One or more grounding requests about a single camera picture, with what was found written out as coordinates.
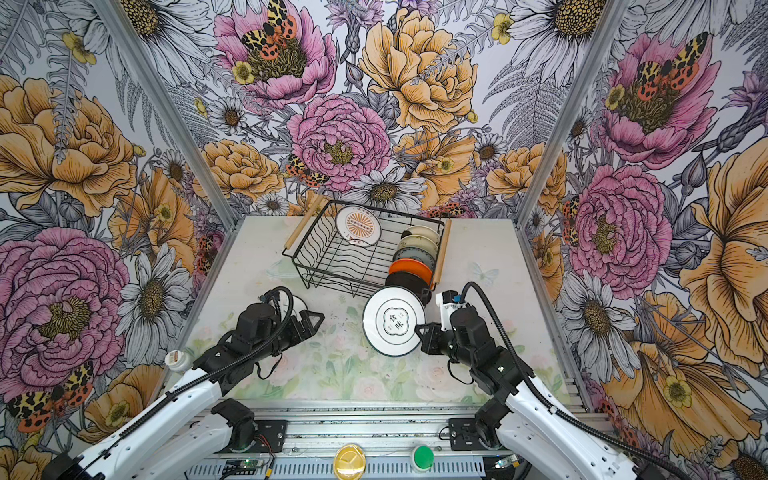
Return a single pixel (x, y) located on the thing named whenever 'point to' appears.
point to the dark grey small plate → (417, 254)
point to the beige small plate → (420, 242)
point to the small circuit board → (242, 466)
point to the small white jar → (178, 361)
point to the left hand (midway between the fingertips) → (313, 331)
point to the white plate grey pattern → (390, 318)
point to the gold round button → (350, 462)
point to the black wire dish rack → (343, 248)
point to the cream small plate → (424, 231)
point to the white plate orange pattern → (359, 225)
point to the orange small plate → (412, 266)
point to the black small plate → (413, 282)
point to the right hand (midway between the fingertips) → (417, 339)
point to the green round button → (424, 456)
